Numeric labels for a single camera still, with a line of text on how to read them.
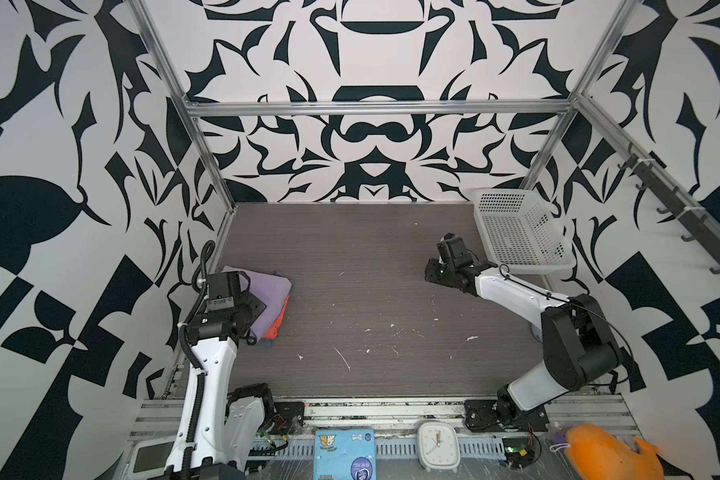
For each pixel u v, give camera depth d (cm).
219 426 43
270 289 94
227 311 57
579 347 45
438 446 68
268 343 85
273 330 83
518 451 71
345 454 65
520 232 112
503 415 67
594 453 63
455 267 71
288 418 74
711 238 55
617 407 79
